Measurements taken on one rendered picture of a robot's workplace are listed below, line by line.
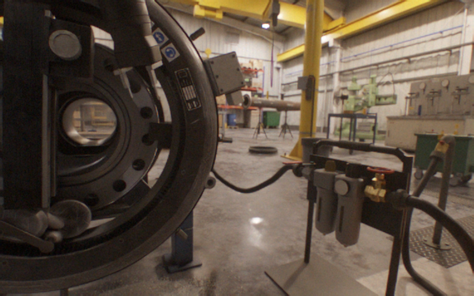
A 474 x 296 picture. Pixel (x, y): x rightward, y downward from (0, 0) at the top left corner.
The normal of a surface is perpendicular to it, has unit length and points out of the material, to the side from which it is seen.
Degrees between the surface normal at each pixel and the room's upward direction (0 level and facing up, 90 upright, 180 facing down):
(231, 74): 90
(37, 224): 90
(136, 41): 111
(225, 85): 90
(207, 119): 90
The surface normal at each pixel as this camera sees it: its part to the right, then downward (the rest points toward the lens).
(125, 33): -0.07, 0.63
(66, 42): 0.47, 0.12
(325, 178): -0.88, 0.03
